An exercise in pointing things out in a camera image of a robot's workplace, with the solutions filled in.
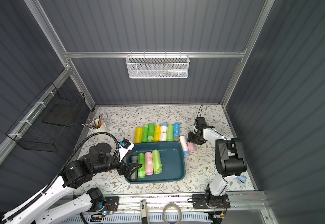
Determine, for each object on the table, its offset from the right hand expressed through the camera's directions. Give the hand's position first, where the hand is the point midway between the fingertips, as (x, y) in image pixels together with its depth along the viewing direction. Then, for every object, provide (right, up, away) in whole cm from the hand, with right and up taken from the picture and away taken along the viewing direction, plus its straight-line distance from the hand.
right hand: (193, 139), depth 96 cm
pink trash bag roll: (-29, -12, -12) cm, 34 cm away
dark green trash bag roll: (-30, +5, +3) cm, 30 cm away
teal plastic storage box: (-14, -10, -6) cm, 19 cm away
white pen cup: (-67, +10, +2) cm, 68 cm away
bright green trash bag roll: (-34, +2, +2) cm, 34 cm away
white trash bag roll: (-7, -1, 0) cm, 7 cm away
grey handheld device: (-29, -33, -30) cm, 53 cm away
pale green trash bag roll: (-24, -13, -13) cm, 30 cm away
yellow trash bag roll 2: (-25, +4, +3) cm, 26 cm away
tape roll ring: (-12, -32, -28) cm, 44 cm away
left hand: (-33, -6, -31) cm, 45 cm away
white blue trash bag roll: (-21, +4, +3) cm, 21 cm away
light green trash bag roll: (-16, +4, +3) cm, 17 cm away
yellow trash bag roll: (-39, +3, +3) cm, 39 cm away
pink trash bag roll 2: (-2, -4, -5) cm, 6 cm away
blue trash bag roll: (-11, +5, +4) cm, 13 cm away
